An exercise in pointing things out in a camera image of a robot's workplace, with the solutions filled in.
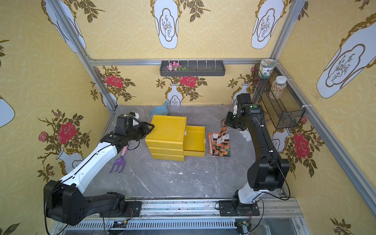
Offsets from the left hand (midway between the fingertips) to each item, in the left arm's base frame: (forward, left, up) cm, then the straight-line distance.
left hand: (148, 127), depth 84 cm
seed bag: (+4, -38, -18) cm, 42 cm away
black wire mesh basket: (+9, -76, +10) cm, 77 cm away
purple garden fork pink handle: (-12, +18, -17) cm, 28 cm away
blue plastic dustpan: (+31, -1, -19) cm, 36 cm away
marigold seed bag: (-8, -41, -3) cm, 42 cm away
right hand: (0, -47, +3) cm, 47 cm away
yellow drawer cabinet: (-9, -11, +1) cm, 14 cm away
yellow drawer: (-3, -27, -12) cm, 30 cm away
